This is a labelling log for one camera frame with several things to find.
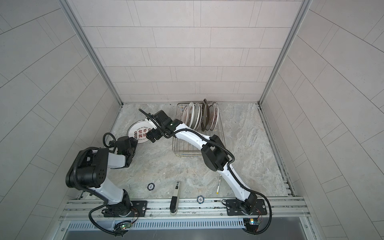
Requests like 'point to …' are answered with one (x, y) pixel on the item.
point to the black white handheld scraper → (174, 200)
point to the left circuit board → (121, 228)
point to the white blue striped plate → (200, 114)
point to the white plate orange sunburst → (185, 114)
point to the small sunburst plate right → (216, 108)
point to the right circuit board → (251, 224)
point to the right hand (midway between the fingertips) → (152, 133)
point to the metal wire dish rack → (183, 149)
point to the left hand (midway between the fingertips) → (138, 135)
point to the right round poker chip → (200, 199)
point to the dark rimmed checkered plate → (205, 115)
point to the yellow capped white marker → (218, 185)
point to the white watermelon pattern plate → (197, 114)
